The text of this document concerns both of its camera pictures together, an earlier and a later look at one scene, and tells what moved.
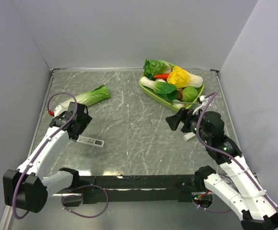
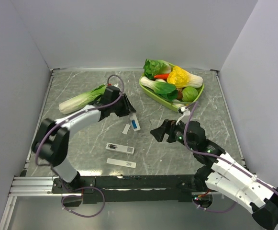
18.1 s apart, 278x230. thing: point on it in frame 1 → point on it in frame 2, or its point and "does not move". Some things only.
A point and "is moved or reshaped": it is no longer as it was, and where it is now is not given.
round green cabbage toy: (189, 94) does not move
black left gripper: (84, 121) → (127, 104)
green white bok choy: (160, 86) does not move
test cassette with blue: (189, 136) is moved or reshaped
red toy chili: (161, 75) does not move
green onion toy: (181, 104) does not move
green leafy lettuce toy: (153, 67) does not move
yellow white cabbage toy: (181, 78) does not move
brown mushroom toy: (179, 95) does not move
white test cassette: (90, 141) → (120, 148)
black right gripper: (184, 115) → (169, 126)
